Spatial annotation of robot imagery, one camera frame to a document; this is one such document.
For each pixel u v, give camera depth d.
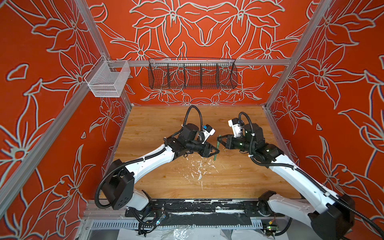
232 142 0.64
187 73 1.01
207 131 0.67
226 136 0.68
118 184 0.41
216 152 0.71
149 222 0.71
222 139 0.72
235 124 0.67
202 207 0.74
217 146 0.73
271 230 0.68
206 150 0.65
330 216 0.37
